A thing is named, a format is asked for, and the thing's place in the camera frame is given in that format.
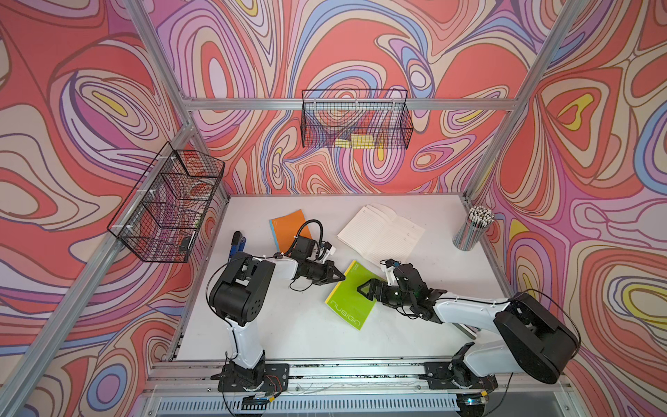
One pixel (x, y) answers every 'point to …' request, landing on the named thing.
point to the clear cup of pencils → (474, 225)
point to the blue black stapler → (237, 245)
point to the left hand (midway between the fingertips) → (345, 279)
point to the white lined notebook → (377, 234)
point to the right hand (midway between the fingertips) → (367, 299)
